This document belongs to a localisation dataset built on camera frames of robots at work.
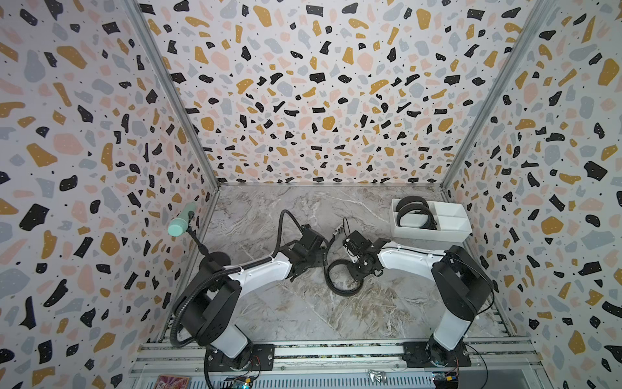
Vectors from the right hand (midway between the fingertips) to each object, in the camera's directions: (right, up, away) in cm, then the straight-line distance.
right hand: (358, 272), depth 92 cm
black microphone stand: (-56, +4, +4) cm, 57 cm away
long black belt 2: (+31, +18, +8) cm, 37 cm away
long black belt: (-12, +2, -1) cm, 12 cm away
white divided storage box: (+42, +19, +12) cm, 48 cm away
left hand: (-13, +7, -3) cm, 15 cm away
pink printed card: (-55, -24, -25) cm, 65 cm away
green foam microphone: (-51, +20, -28) cm, 62 cm away
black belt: (+24, +26, +8) cm, 36 cm away
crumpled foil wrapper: (+3, -24, -22) cm, 33 cm away
